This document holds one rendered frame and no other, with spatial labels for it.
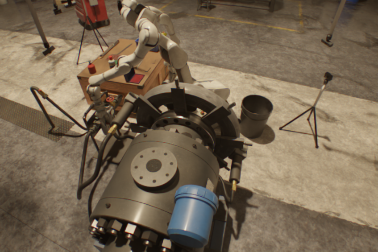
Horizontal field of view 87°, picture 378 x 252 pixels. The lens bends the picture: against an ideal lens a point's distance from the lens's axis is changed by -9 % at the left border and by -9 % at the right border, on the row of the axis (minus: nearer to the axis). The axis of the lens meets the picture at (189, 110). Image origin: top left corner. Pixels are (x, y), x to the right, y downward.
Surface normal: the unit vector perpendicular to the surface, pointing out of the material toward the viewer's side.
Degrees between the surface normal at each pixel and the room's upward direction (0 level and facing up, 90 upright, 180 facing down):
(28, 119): 0
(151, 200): 9
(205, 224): 41
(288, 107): 0
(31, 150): 0
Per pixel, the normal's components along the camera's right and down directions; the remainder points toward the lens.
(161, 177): 0.00, -0.74
